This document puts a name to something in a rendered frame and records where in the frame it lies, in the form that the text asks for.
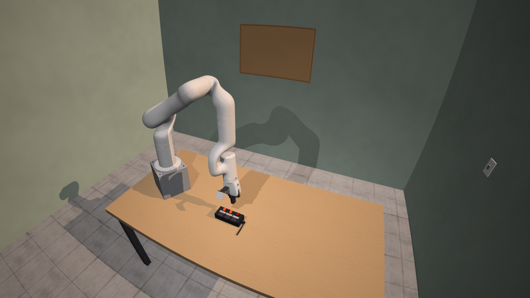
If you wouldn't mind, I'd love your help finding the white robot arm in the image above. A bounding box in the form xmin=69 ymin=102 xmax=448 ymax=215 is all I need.
xmin=142 ymin=75 xmax=238 ymax=182

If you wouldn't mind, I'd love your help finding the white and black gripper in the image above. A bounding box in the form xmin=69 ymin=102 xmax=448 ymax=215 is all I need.
xmin=223 ymin=179 xmax=241 ymax=204

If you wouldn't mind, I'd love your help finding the black power strip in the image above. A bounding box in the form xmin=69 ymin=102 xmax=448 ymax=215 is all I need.
xmin=214 ymin=206 xmax=245 ymax=235

